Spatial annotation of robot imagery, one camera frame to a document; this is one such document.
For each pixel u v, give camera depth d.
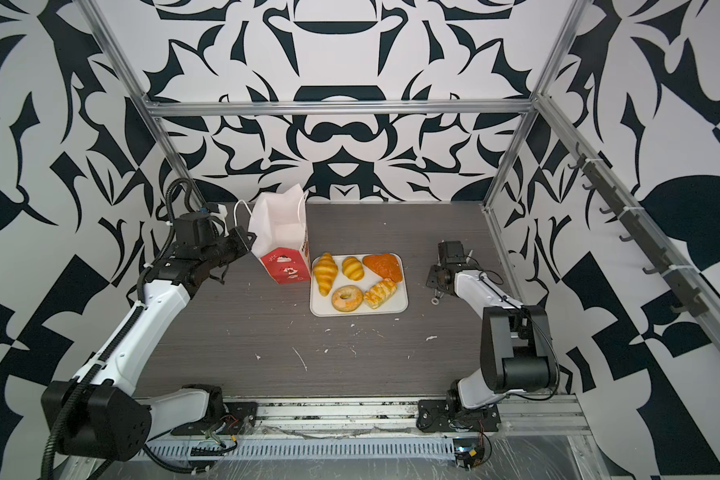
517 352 0.45
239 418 0.73
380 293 0.92
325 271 0.96
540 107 0.87
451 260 0.73
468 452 0.71
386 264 0.99
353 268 0.97
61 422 0.35
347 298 0.92
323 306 0.93
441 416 0.74
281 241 1.04
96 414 0.38
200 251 0.59
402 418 0.76
